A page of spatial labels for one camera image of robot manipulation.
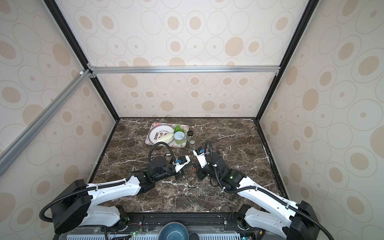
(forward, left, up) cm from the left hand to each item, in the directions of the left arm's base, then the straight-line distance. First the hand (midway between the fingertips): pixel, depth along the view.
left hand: (194, 163), depth 74 cm
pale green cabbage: (+26, +20, -16) cm, 36 cm away
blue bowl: (-27, +10, -16) cm, 33 cm away
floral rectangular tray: (+38, +7, -20) cm, 43 cm away
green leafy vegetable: (+32, +12, -12) cm, 36 cm away
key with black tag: (+16, +18, -20) cm, 31 cm away
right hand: (+1, 0, -3) cm, 3 cm away
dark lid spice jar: (+26, +3, -10) cm, 28 cm away
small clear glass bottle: (+19, +2, -13) cm, 23 cm away
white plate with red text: (+34, +28, -18) cm, 48 cm away
